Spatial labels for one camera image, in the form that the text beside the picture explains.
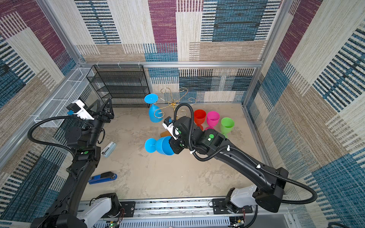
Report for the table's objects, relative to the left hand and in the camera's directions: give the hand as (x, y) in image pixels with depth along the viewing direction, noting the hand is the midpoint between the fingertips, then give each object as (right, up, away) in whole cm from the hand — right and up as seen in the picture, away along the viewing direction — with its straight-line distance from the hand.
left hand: (105, 100), depth 64 cm
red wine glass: (+45, -8, +31) cm, 55 cm away
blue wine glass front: (+26, -19, -4) cm, 32 cm away
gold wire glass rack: (+29, 0, +14) cm, 32 cm away
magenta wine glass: (+54, -8, +32) cm, 63 cm away
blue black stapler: (-11, -41, +19) cm, 46 cm away
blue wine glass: (+18, -5, +19) cm, 27 cm away
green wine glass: (+62, -12, +28) cm, 69 cm away
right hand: (+30, -19, +4) cm, 36 cm away
